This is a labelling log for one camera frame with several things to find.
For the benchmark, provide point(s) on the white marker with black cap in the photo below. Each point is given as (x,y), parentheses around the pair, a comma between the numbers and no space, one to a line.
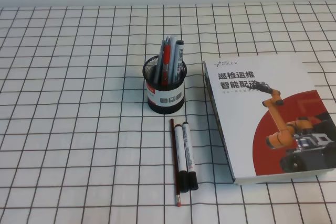
(179,47)

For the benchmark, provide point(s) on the white marker middle on table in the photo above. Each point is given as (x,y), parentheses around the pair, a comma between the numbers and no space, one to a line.
(192,176)

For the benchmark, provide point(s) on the white marker on table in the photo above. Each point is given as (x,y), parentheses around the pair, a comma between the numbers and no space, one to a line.
(181,160)
(192,176)

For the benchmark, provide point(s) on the white pen in holder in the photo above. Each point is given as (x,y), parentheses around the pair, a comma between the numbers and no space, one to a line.
(172,63)

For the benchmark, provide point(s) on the white marker left on table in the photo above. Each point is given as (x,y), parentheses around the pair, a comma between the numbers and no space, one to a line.
(181,160)

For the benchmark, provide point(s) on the red pen in holder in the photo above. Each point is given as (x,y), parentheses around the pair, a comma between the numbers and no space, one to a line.
(165,66)

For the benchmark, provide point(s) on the grey pen in holder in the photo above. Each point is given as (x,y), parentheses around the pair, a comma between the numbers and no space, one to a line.
(159,64)

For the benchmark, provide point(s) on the black mesh pen holder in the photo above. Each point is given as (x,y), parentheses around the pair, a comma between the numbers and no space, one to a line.
(163,99)

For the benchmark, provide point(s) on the white robot brochure book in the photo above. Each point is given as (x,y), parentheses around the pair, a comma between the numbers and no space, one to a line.
(271,119)

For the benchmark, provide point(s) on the dark red pencil with eraser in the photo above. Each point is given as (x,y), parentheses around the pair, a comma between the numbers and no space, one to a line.
(175,163)

